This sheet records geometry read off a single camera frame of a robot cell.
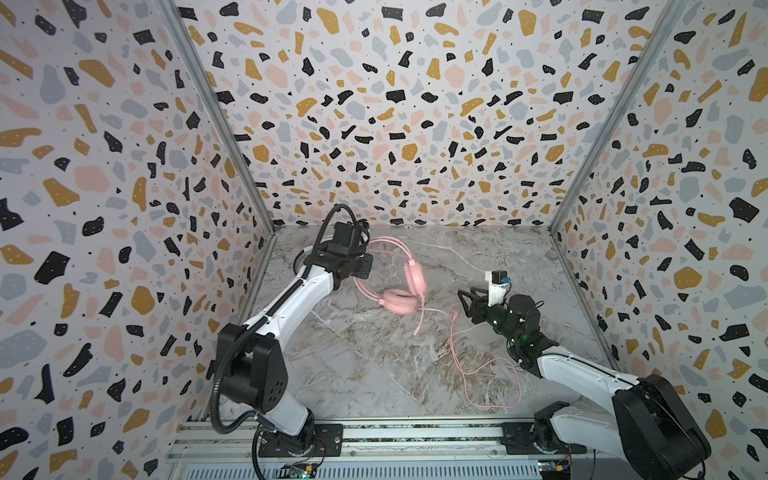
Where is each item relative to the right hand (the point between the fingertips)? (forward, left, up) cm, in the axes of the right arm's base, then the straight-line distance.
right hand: (462, 286), depth 82 cm
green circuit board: (-41, +41, -17) cm, 60 cm away
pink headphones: (-5, +17, -1) cm, 18 cm away
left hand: (+9, +28, +3) cm, 29 cm away
